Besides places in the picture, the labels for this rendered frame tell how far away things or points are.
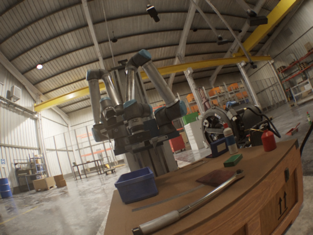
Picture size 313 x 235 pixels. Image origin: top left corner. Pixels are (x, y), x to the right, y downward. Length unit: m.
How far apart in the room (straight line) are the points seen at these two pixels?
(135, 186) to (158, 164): 0.93
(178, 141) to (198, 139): 1.72
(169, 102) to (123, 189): 0.89
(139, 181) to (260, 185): 0.53
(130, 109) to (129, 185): 0.42
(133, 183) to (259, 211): 0.58
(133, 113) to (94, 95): 0.68
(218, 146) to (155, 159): 0.75
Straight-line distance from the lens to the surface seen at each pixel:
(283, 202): 0.84
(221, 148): 1.20
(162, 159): 1.58
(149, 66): 1.30
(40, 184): 7.44
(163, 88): 1.31
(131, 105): 0.85
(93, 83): 1.47
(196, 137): 6.00
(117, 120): 0.94
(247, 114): 2.39
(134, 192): 0.74
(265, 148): 0.86
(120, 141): 1.38
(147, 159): 1.61
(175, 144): 7.40
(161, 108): 1.44
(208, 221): 0.45
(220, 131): 2.05
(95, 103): 1.42
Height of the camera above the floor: 0.71
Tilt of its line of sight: 11 degrees up
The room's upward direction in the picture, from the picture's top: 18 degrees counter-clockwise
